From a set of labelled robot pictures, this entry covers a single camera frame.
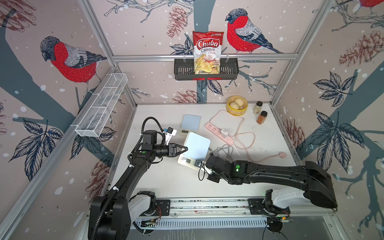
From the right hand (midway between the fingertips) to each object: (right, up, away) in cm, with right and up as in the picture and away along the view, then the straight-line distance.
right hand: (205, 166), depth 78 cm
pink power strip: (+9, +16, +23) cm, 29 cm away
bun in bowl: (+25, +35, +33) cm, 54 cm away
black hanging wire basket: (-13, +57, +17) cm, 61 cm away
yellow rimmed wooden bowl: (+24, +30, +33) cm, 51 cm away
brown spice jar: (+41, +26, +25) cm, 55 cm away
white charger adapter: (+13, +16, +15) cm, 25 cm away
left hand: (-10, +10, -4) cm, 15 cm away
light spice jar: (+41, +32, +32) cm, 62 cm away
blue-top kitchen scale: (-4, +10, -2) cm, 11 cm away
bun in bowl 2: (+29, +38, +36) cm, 60 cm away
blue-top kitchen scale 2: (-10, +22, +29) cm, 37 cm away
